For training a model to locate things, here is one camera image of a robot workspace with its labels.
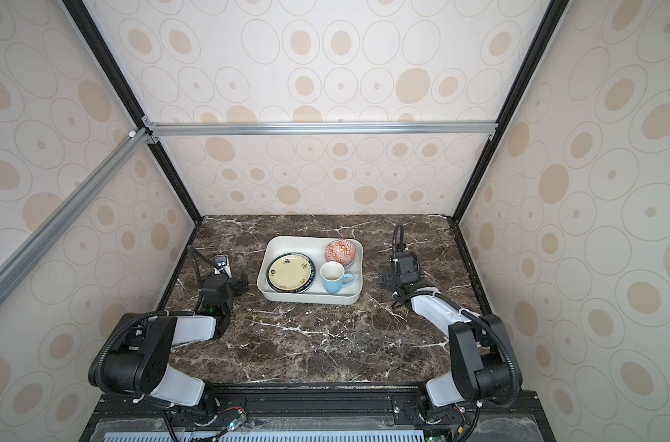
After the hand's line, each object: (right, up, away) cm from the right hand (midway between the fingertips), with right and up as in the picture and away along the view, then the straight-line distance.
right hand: (401, 271), depth 93 cm
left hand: (-57, +2, -1) cm, 57 cm away
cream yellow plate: (-39, -1, +5) cm, 39 cm away
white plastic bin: (-16, -8, +4) cm, 19 cm away
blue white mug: (-23, -2, -3) cm, 23 cm away
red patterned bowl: (-21, +7, +10) cm, 24 cm away
